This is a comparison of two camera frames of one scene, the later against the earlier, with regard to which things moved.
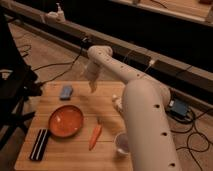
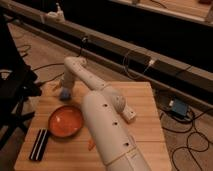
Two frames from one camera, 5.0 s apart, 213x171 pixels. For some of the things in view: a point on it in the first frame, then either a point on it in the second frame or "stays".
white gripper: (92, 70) → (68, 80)
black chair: (18, 84) stays
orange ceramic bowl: (65, 121) stays
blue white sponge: (66, 93) stays
